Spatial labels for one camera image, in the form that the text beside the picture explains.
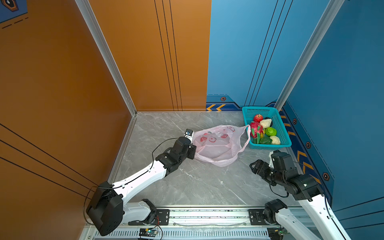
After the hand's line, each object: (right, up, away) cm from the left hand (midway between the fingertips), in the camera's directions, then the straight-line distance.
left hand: (192, 143), depth 82 cm
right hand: (+30, -11, -10) cm, 33 cm away
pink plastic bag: (+18, -4, +18) cm, 26 cm away
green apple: (+52, +6, +17) cm, 55 cm away
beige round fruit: (+50, +11, +20) cm, 55 cm away
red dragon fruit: (+42, +7, +17) cm, 46 cm away
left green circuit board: (-21, -41, -12) cm, 48 cm away
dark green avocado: (+46, 0, +11) cm, 47 cm away
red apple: (+47, +15, +26) cm, 56 cm away
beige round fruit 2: (+53, 0, +14) cm, 55 cm away
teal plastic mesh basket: (+59, +19, +29) cm, 68 cm away
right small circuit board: (+40, -41, -12) cm, 59 cm away
